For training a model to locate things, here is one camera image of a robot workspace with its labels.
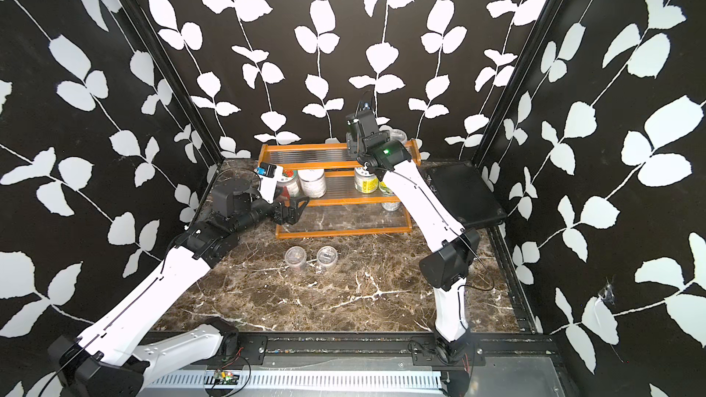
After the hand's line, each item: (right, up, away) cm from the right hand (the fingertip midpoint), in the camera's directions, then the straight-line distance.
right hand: (363, 132), depth 79 cm
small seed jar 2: (-12, -39, +7) cm, 41 cm away
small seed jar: (-22, -39, +7) cm, 45 cm away
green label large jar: (+7, -17, +11) cm, 22 cm away
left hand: (-18, -17, -7) cm, 26 cm away
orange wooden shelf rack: (-5, -20, +9) cm, 23 cm away
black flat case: (+26, -17, -9) cm, 33 cm away
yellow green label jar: (0, -14, +7) cm, 16 cm away
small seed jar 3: (+11, -1, +2) cm, 11 cm away
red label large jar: (-23, -15, +3) cm, 28 cm away
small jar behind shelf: (+10, -24, +22) cm, 34 cm away
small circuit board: (-36, -66, -9) cm, 76 cm away
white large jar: (-16, -15, +4) cm, 22 cm away
